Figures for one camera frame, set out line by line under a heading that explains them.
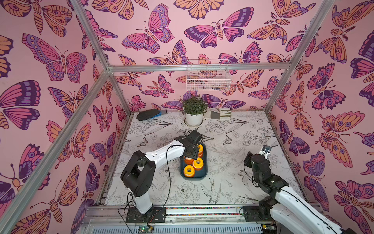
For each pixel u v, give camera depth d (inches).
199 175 33.5
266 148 27.1
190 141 27.3
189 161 35.3
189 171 33.2
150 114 46.0
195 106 37.3
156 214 28.8
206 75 37.7
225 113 47.1
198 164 34.5
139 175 18.1
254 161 24.6
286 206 20.6
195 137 27.7
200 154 36.1
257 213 28.5
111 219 29.0
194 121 41.6
